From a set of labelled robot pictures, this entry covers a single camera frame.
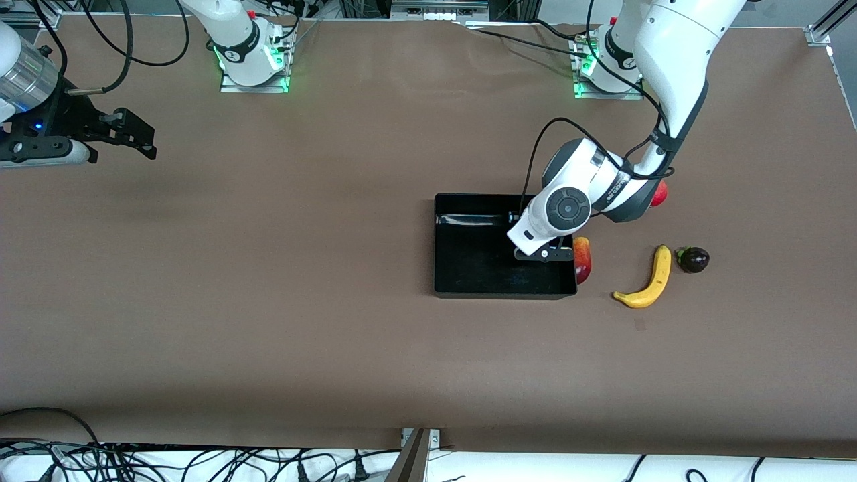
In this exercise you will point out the aluminium frame bracket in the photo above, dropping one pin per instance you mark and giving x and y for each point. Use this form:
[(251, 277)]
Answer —
[(817, 35)]

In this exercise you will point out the red orange mango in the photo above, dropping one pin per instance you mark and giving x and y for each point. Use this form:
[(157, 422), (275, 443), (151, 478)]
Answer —
[(584, 258)]

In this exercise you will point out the grey equipment box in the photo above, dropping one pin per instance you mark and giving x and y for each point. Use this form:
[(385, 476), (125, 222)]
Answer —
[(435, 10)]

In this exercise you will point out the yellow banana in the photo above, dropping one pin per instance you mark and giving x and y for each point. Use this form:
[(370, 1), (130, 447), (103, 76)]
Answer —
[(661, 274)]

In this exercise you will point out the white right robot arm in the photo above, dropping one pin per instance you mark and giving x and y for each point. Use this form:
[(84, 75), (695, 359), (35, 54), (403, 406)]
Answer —
[(231, 30)]

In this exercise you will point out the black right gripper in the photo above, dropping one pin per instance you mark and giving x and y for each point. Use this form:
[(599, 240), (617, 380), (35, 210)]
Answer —
[(61, 112)]

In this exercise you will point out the small metal post bracket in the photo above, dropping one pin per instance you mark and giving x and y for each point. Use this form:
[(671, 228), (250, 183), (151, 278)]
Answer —
[(435, 438)]

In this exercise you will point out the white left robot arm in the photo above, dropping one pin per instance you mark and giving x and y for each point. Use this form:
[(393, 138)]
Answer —
[(676, 60)]

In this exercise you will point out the black plastic box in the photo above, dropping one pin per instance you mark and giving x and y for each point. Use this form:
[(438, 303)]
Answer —
[(469, 268)]

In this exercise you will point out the dark purple eggplant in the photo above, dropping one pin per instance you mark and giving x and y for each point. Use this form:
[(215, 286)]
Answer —
[(695, 260)]

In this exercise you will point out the red pomegranate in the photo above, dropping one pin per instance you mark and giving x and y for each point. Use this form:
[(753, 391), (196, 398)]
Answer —
[(661, 195)]

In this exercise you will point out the grey metal camera post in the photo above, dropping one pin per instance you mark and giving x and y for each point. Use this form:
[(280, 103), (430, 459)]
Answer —
[(412, 462)]

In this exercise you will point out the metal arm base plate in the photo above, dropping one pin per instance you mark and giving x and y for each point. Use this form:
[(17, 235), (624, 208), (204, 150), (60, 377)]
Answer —
[(602, 96), (254, 88)]

